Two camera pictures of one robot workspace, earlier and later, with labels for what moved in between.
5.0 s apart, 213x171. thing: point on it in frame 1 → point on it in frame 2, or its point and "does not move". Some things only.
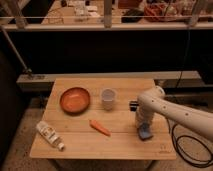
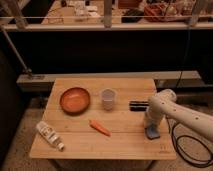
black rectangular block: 133,105 does not move
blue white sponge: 145,131 → 152,131
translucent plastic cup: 108,96 does not move
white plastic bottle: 49,133 does not move
